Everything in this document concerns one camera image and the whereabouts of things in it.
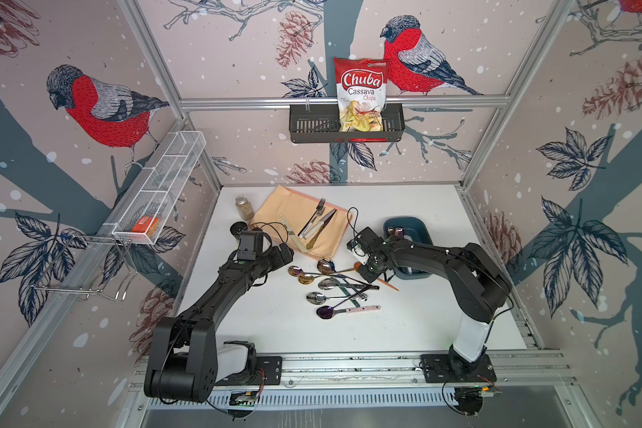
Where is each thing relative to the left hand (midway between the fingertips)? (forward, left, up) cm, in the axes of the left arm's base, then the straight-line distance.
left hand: (288, 250), depth 88 cm
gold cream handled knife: (+13, +1, -9) cm, 16 cm away
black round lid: (+8, +19, +2) cm, 20 cm away
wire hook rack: (-19, +38, +26) cm, 49 cm away
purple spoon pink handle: (-18, -13, -7) cm, 24 cm away
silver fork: (+28, -10, -9) cm, 32 cm away
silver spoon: (-13, -11, -8) cm, 19 cm away
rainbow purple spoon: (+12, -42, -7) cm, 44 cm away
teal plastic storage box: (+14, -48, -8) cm, 51 cm away
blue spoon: (-2, -13, -9) cm, 16 cm away
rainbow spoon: (-4, -3, -8) cm, 9 cm away
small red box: (-6, +34, +23) cm, 42 cm away
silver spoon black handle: (-7, -15, -10) cm, 20 cm away
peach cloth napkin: (+15, -7, -8) cm, 19 cm away
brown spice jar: (+21, +20, -2) cm, 29 cm away
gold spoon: (-7, -7, -8) cm, 12 cm away
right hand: (-2, -28, -10) cm, 30 cm away
